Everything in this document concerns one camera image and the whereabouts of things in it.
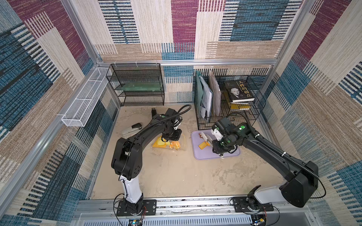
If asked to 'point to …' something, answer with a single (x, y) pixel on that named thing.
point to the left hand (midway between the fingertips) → (179, 138)
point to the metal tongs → (207, 138)
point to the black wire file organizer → (257, 84)
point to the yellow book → (237, 106)
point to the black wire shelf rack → (137, 84)
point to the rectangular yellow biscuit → (203, 145)
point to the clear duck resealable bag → (169, 141)
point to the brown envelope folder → (216, 92)
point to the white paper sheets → (206, 105)
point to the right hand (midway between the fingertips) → (218, 152)
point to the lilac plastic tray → (207, 152)
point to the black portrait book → (238, 91)
